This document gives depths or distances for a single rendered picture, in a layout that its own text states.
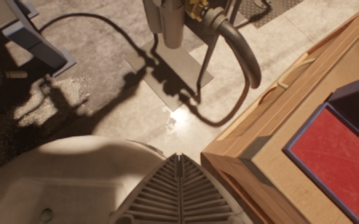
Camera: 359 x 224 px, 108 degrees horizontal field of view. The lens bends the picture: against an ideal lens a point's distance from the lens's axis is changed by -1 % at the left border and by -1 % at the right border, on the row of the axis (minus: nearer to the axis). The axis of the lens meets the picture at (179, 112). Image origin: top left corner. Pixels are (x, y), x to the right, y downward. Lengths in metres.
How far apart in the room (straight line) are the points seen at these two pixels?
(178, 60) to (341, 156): 0.72
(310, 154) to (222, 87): 0.58
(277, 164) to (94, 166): 0.35
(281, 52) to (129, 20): 0.96
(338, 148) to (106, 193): 0.47
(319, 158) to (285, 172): 0.05
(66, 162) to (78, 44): 0.80
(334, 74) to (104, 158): 0.49
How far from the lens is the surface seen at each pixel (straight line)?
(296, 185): 0.27
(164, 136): 0.68
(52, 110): 0.93
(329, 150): 0.31
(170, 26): 0.49
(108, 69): 0.88
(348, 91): 0.31
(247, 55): 0.36
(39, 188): 0.51
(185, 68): 0.80
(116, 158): 0.36
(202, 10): 0.39
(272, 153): 0.25
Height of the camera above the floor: 0.68
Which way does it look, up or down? 75 degrees down
